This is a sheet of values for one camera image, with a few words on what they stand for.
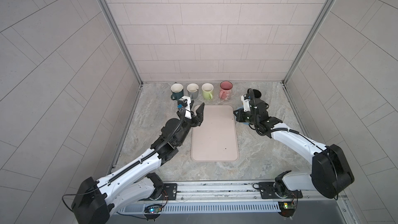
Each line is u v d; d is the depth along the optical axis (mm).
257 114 639
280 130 555
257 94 991
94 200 373
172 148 552
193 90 1015
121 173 428
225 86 1024
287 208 680
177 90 1009
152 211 644
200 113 601
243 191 723
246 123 753
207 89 1033
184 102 551
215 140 873
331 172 421
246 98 750
